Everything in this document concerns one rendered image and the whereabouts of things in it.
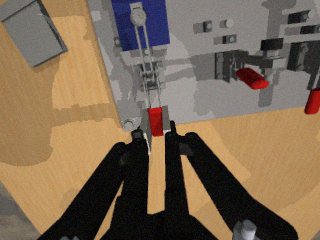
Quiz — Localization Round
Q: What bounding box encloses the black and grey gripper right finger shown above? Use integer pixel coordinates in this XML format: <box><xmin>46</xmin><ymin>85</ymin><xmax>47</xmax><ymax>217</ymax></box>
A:
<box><xmin>162</xmin><ymin>105</ymin><xmax>299</xmax><ymax>240</ymax></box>

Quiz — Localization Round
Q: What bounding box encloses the grey metal fixture plate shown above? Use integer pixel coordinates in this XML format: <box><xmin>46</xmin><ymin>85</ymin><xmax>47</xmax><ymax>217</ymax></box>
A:
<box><xmin>87</xmin><ymin>0</ymin><xmax>320</xmax><ymax>131</ymax></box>

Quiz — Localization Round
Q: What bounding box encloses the grey metal block with milled slot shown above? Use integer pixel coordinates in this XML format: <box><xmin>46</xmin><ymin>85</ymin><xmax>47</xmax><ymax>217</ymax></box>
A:
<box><xmin>0</xmin><ymin>0</ymin><xmax>69</xmax><ymax>68</ymax></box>

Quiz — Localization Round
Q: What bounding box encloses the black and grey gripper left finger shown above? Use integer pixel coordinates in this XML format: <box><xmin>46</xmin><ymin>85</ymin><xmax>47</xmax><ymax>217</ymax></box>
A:
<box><xmin>37</xmin><ymin>108</ymin><xmax>152</xmax><ymax>240</ymax></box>

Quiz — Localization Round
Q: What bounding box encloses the blue rectangular plate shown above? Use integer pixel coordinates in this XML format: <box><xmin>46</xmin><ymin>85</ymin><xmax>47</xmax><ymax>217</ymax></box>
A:
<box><xmin>111</xmin><ymin>0</ymin><xmax>170</xmax><ymax>52</ymax></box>

